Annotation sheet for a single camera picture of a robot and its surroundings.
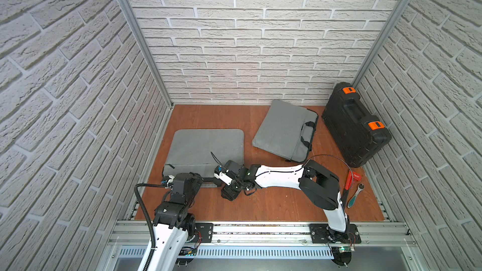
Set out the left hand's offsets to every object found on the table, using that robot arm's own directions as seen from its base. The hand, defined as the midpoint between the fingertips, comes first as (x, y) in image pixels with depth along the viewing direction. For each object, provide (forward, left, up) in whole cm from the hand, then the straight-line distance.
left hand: (198, 177), depth 81 cm
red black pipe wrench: (+3, -74, -6) cm, 74 cm away
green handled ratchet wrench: (-3, -75, -5) cm, 75 cm away
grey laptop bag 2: (+27, -44, -2) cm, 52 cm away
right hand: (-3, -13, -7) cm, 15 cm away
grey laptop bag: (+16, +2, -4) cm, 17 cm away
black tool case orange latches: (+14, -71, +14) cm, 74 cm away
